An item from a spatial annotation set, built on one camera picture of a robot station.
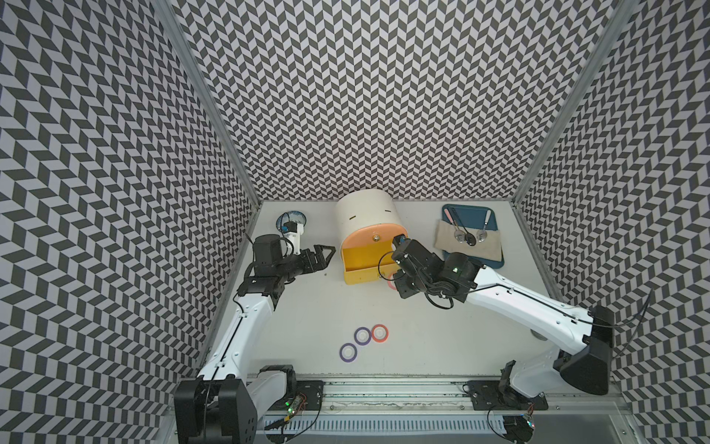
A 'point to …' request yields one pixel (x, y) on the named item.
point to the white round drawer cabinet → (367, 222)
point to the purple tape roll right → (362, 336)
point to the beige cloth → (490, 250)
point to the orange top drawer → (373, 235)
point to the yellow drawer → (368, 265)
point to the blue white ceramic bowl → (291, 215)
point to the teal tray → (473, 216)
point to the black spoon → (470, 238)
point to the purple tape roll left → (348, 352)
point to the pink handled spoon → (459, 235)
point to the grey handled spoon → (482, 235)
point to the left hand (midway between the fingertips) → (324, 253)
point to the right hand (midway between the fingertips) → (404, 281)
